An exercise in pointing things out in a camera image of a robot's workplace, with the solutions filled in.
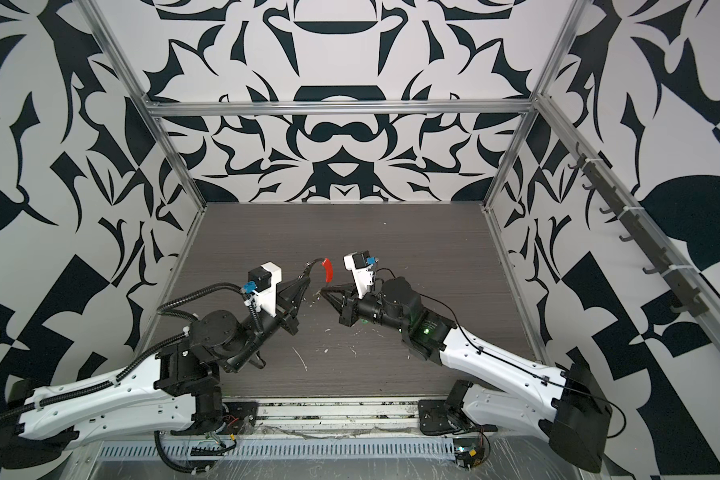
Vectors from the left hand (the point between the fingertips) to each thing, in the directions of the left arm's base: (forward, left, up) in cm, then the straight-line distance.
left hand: (307, 276), depth 59 cm
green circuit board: (-27, -35, -35) cm, 57 cm away
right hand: (0, -2, -7) cm, 7 cm away
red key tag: (+4, -4, -4) cm, 7 cm away
